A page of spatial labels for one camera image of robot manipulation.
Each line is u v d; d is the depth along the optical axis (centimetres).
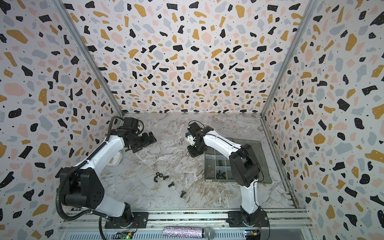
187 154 97
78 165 44
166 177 88
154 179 88
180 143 103
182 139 106
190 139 85
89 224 73
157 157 97
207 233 67
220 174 90
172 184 85
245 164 50
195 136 68
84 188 43
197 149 78
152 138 80
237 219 74
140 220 73
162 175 89
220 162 95
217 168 88
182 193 82
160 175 90
